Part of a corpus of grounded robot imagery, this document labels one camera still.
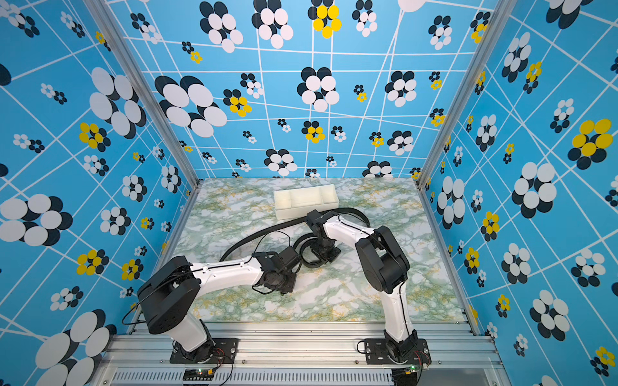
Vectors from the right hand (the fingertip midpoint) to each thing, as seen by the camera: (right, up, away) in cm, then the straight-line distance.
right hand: (321, 258), depth 94 cm
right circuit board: (+24, -29, -25) cm, 45 cm away
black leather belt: (-8, +15, +11) cm, 20 cm away
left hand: (-10, -8, -7) cm, 15 cm away
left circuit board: (-38, -30, -22) cm, 53 cm away
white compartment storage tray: (-11, +22, +18) cm, 31 cm away
